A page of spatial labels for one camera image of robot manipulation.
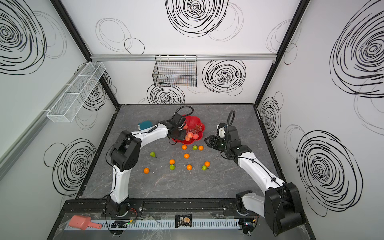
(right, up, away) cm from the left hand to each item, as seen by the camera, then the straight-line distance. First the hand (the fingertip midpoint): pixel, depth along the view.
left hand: (184, 134), depth 98 cm
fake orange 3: (+2, -13, -8) cm, 15 cm away
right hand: (+14, -2, -15) cm, 21 cm away
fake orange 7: (-20, -19, -14) cm, 31 cm away
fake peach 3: (+2, -3, -2) cm, 4 cm away
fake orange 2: (+11, -8, -4) cm, 15 cm away
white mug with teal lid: (-27, +6, +1) cm, 27 cm away
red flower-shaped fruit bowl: (+5, +9, +8) cm, 13 cm away
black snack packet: (+3, -37, -29) cm, 47 cm away
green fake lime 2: (+13, -18, -12) cm, 25 cm away
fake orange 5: (+4, -18, -12) cm, 22 cm away
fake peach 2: (+4, 0, -4) cm, 6 cm away
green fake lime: (-6, -18, -12) cm, 23 cm away
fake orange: (0, -8, -5) cm, 9 cm away
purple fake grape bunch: (+9, +3, +3) cm, 10 cm away
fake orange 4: (-6, -15, -10) cm, 19 cm away
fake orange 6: (+14, -16, -11) cm, 24 cm away
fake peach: (+8, -1, -2) cm, 8 cm away
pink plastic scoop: (-45, -37, -30) cm, 66 cm away
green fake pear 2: (+7, -8, -4) cm, 12 cm away
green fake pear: (-19, -12, -7) cm, 23 cm away
